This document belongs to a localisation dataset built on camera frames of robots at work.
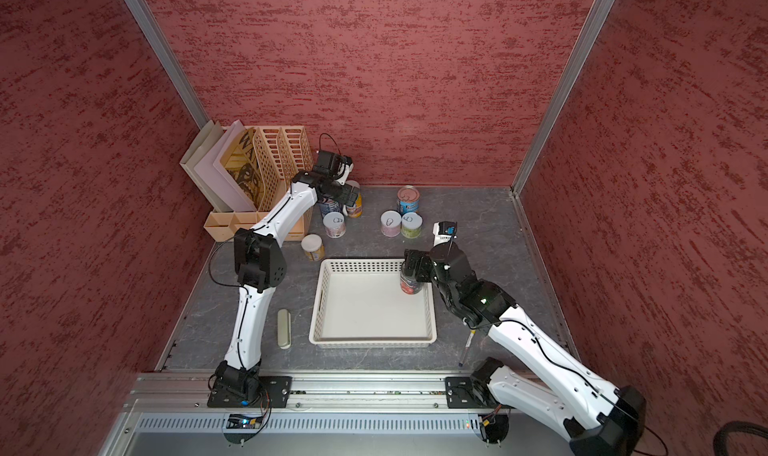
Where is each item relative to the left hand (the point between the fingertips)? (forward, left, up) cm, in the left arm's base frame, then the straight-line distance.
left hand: (343, 194), depth 101 cm
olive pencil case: (-43, +13, -10) cm, 46 cm away
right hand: (-30, -25, +8) cm, 40 cm away
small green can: (-7, -24, -9) cm, 26 cm away
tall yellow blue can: (+1, -3, -10) cm, 11 cm away
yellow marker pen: (-43, -41, -13) cm, 60 cm away
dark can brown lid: (-31, -23, -7) cm, 39 cm away
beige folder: (+10, +43, +17) cm, 47 cm away
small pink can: (-6, -17, -8) cm, 19 cm away
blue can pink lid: (-2, +5, -5) cm, 7 cm away
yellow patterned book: (+6, +34, +8) cm, 35 cm away
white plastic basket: (-34, -7, -13) cm, 38 cm away
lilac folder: (-4, +38, +14) cm, 40 cm away
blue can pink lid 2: (+1, -23, -3) cm, 23 cm away
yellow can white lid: (-18, +8, -7) cm, 21 cm away
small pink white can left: (-7, +3, -9) cm, 12 cm away
